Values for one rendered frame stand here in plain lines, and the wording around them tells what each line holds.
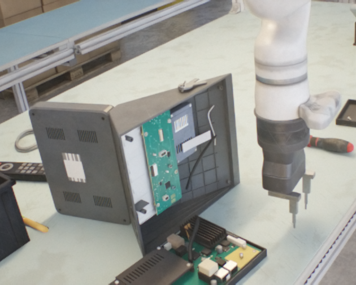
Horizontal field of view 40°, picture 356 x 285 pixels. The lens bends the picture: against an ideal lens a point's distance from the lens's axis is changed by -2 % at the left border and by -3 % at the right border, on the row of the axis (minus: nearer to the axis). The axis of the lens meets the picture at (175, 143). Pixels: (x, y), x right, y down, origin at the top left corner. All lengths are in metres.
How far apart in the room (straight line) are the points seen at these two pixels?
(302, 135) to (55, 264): 0.42
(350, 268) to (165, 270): 1.58
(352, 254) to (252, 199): 1.47
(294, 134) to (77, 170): 0.35
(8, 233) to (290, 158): 0.45
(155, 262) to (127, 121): 0.20
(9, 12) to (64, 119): 3.43
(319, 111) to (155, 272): 0.31
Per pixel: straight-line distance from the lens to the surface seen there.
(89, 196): 0.84
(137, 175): 0.73
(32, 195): 0.99
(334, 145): 0.98
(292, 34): 0.66
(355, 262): 2.25
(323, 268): 0.82
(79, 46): 2.34
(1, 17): 4.18
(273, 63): 0.65
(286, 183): 0.72
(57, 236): 0.86
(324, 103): 0.68
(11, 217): 0.82
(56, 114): 0.79
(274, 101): 0.66
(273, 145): 0.70
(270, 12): 0.61
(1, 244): 0.84
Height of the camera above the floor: 1.49
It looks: 28 degrees down
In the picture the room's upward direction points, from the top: 8 degrees counter-clockwise
